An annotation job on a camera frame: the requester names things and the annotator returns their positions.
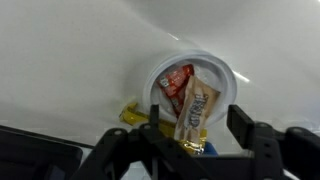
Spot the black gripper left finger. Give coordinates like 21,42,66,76
148,103,161,130

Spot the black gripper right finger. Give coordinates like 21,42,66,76
226,103,256,150

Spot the yellow sachet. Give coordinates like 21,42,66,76
118,102,208,156

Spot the red sachet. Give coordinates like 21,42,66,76
156,63,196,118

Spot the brown sachet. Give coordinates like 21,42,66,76
172,75,222,150

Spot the small white sachet bowl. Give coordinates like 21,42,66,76
141,49,239,130

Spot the small blue item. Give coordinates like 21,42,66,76
201,141,220,157

